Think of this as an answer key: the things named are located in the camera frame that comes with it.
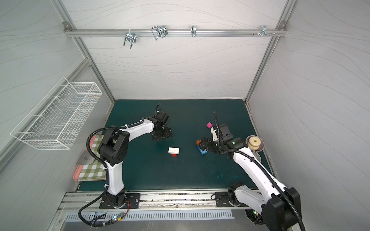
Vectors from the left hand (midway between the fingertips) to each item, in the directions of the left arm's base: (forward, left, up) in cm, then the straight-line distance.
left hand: (167, 136), depth 97 cm
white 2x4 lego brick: (-12, -6, +3) cm, 14 cm away
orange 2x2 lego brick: (-4, -21, +2) cm, 22 cm away
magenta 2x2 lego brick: (+10, -30, 0) cm, 32 cm away
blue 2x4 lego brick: (-11, -24, +1) cm, 26 cm away
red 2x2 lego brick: (-13, -6, 0) cm, 14 cm away
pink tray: (-26, +49, -1) cm, 56 cm away
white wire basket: (-10, +49, +30) cm, 58 cm away
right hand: (-12, -25, +12) cm, 30 cm away
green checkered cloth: (-23, +40, -1) cm, 46 cm away
